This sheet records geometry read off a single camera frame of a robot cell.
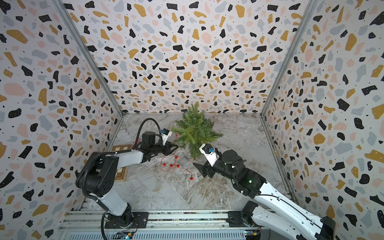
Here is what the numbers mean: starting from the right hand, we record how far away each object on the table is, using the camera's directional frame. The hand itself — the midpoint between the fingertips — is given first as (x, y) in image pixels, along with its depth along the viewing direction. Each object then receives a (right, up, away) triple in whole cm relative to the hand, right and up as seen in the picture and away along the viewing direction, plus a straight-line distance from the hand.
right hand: (200, 157), depth 68 cm
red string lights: (-20, -8, +27) cm, 35 cm away
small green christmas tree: (-3, +12, +6) cm, 14 cm away
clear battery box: (-11, -7, +27) cm, 30 cm away
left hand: (-15, +3, +24) cm, 28 cm away
